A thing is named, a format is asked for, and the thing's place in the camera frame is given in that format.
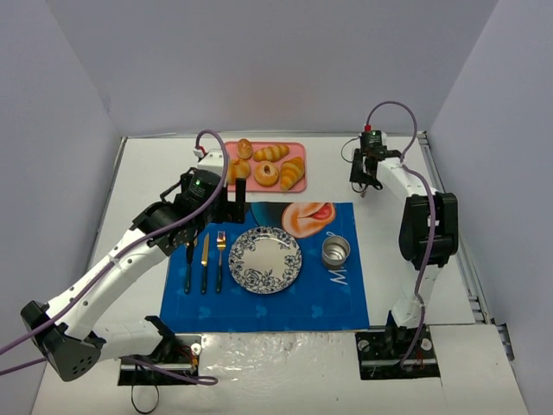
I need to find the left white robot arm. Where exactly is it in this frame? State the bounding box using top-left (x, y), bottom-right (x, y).
top-left (21, 168), bottom-right (246, 381)

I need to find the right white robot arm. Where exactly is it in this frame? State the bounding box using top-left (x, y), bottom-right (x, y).
top-left (349, 125), bottom-right (459, 329)

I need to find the round striped bun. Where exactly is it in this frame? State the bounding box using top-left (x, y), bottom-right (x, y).
top-left (226, 158), bottom-right (251, 185)

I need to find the sugared donut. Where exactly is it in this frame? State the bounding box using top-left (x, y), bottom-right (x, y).
top-left (253, 161), bottom-right (279, 188)

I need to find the small round bun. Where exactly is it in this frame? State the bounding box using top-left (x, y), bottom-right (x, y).
top-left (237, 138), bottom-right (253, 160)

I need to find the pink tray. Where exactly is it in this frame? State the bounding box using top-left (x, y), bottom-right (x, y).
top-left (226, 138), bottom-right (307, 193)

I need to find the upper striped croissant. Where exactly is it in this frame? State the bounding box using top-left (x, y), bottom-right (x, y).
top-left (252, 144), bottom-right (289, 163)

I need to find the striped croissant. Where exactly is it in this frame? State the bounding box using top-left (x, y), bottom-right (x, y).
top-left (252, 144), bottom-right (289, 163)
top-left (280, 156), bottom-right (305, 191)

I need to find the right striped croissant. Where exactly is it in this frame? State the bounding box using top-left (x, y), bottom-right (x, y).
top-left (280, 156), bottom-right (305, 191)

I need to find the blue floral plate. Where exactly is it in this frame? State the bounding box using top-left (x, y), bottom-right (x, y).
top-left (228, 227), bottom-right (302, 295)

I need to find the metal cup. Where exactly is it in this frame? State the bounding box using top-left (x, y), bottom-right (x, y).
top-left (321, 235), bottom-right (351, 270)

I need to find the blue cartoon placemat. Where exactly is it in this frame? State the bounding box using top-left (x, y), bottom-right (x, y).
top-left (161, 201), bottom-right (370, 333)

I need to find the gold knife green handle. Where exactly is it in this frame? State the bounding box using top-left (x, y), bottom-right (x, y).
top-left (200, 233), bottom-right (210, 295)

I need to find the gold fork green handle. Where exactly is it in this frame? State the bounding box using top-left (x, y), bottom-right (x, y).
top-left (215, 231), bottom-right (226, 294)

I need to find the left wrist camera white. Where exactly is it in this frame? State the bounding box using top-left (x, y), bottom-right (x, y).
top-left (193, 145), bottom-right (226, 176)

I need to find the gold spoon green handle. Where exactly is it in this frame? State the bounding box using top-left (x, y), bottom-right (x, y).
top-left (183, 242), bottom-right (194, 294)

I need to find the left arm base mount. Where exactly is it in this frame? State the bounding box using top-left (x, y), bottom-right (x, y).
top-left (117, 334), bottom-right (202, 386)

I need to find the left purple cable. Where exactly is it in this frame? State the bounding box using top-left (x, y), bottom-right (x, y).
top-left (0, 128), bottom-right (229, 386)

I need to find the aluminium rail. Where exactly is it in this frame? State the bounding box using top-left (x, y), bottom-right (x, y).
top-left (417, 131), bottom-right (515, 364)

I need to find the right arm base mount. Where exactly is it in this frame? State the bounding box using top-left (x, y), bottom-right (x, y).
top-left (355, 326), bottom-right (441, 380)

